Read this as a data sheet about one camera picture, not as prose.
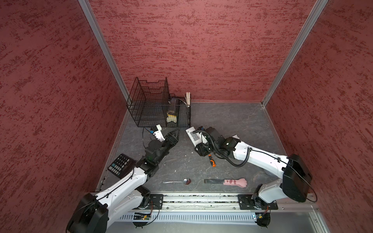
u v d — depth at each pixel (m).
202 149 0.72
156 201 0.74
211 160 0.87
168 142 0.69
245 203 0.74
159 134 0.71
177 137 0.70
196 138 0.81
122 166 0.85
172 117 1.07
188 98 0.95
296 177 0.42
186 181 0.79
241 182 0.79
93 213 0.39
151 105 1.19
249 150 0.52
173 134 0.70
